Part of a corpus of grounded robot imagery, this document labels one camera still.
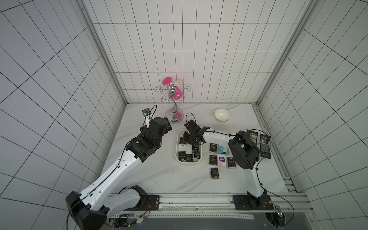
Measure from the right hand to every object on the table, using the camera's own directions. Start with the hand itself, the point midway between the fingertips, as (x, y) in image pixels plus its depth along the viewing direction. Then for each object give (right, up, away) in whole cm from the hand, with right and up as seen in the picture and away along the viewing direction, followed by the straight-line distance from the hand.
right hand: (178, 141), depth 95 cm
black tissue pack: (+23, -3, -4) cm, 24 cm away
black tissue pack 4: (+8, -9, -8) cm, 14 cm away
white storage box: (+6, -6, -6) cm, 10 cm away
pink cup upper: (-8, +41, 0) cm, 42 cm away
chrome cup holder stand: (-4, +18, +15) cm, 24 cm away
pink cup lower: (+1, +32, -5) cm, 32 cm away
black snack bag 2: (+57, -4, -5) cm, 57 cm away
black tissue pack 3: (+22, -16, -14) cm, 31 cm away
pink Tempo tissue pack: (+23, +4, -40) cm, 46 cm away
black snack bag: (+54, +4, +5) cm, 54 cm away
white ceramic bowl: (+34, +19, +13) cm, 41 cm away
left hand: (-10, +13, -21) cm, 27 cm away
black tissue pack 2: (+22, -9, -10) cm, 26 cm away
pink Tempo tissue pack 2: (+27, -9, -10) cm, 30 cm away
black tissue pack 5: (+12, -6, -8) cm, 16 cm away
